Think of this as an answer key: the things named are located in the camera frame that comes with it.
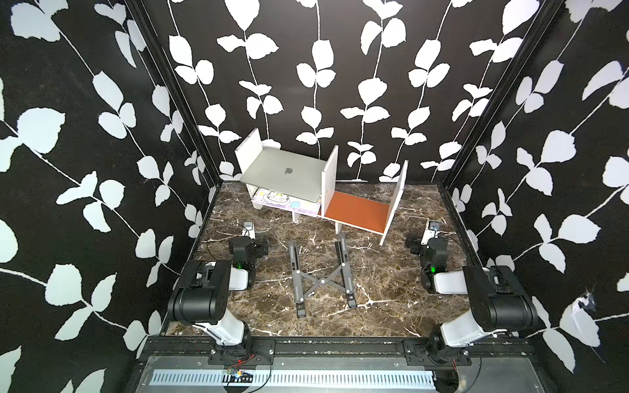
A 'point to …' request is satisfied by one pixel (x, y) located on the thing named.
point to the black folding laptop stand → (341, 277)
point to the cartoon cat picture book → (283, 201)
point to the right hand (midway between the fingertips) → (423, 230)
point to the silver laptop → (287, 173)
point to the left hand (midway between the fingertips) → (251, 231)
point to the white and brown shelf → (340, 208)
